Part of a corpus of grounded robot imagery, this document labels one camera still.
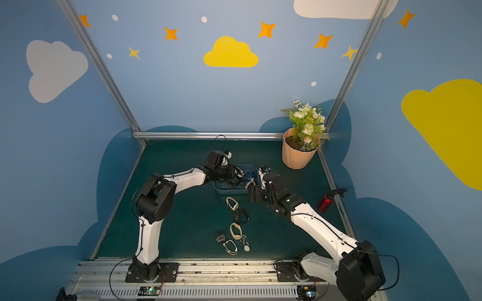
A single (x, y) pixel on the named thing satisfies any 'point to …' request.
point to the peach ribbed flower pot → (293, 157)
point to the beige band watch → (236, 231)
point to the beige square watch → (234, 200)
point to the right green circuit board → (307, 291)
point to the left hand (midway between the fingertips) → (242, 170)
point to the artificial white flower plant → (309, 126)
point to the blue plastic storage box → (223, 187)
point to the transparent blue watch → (248, 174)
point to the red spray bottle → (324, 204)
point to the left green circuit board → (149, 291)
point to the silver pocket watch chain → (246, 244)
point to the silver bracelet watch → (228, 251)
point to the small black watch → (220, 237)
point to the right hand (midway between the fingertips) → (260, 185)
